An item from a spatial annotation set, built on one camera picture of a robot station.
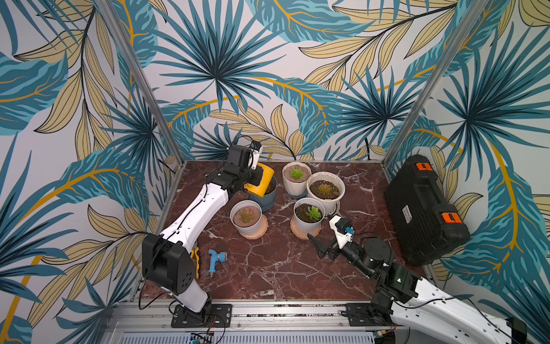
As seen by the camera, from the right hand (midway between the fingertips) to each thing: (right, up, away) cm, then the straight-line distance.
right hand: (307, 227), depth 69 cm
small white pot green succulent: (+3, +2, +18) cm, 19 cm away
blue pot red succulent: (-14, +7, +24) cm, 28 cm away
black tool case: (+42, +1, +5) cm, 43 cm away
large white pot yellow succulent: (+12, +12, +26) cm, 31 cm away
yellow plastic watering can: (-16, +12, +12) cm, 23 cm away
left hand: (-23, +6, +2) cm, 24 cm away
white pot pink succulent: (-21, 0, +16) cm, 27 cm away
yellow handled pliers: (-43, -13, +17) cm, 48 cm away
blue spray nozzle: (-34, -15, +15) cm, 40 cm away
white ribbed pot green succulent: (-1, +18, +29) cm, 34 cm away
